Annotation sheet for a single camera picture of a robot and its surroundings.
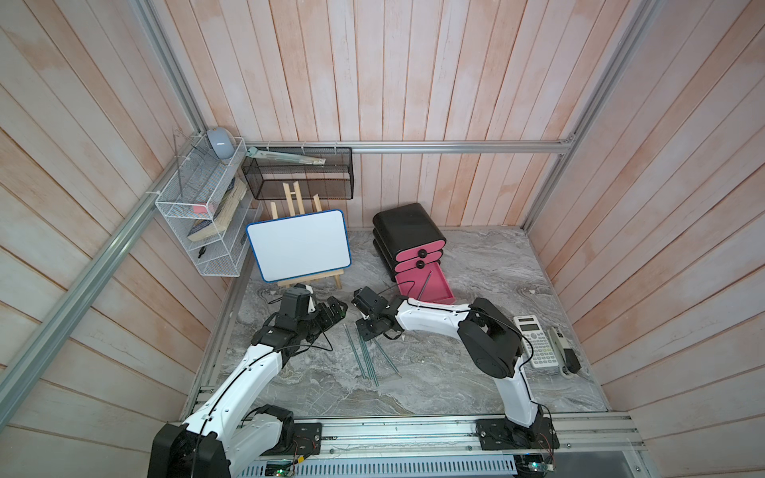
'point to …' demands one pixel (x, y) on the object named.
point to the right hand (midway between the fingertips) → (364, 328)
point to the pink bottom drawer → (427, 284)
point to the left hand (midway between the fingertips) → (338, 317)
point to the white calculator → (537, 344)
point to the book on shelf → (228, 204)
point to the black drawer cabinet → (406, 238)
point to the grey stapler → (566, 358)
